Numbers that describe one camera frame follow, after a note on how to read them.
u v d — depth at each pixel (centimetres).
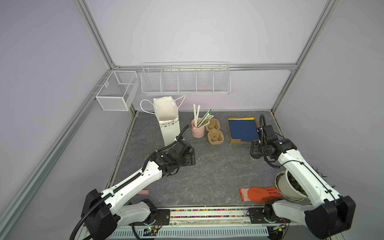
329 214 38
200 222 73
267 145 57
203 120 96
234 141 102
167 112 102
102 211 38
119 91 106
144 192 79
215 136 102
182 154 59
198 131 100
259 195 78
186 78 108
